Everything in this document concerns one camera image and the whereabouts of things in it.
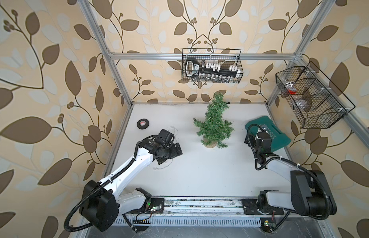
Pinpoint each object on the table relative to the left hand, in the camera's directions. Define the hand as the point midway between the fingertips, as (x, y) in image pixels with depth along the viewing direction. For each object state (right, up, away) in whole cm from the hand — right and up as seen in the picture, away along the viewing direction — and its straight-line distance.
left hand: (174, 152), depth 80 cm
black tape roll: (-26, +12, +27) cm, 39 cm away
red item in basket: (+65, +34, 0) cm, 73 cm away
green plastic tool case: (+68, +5, +17) cm, 70 cm away
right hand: (+50, +8, +11) cm, 52 cm away
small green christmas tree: (+21, +13, -9) cm, 27 cm away
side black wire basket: (+72, +27, -7) cm, 77 cm away
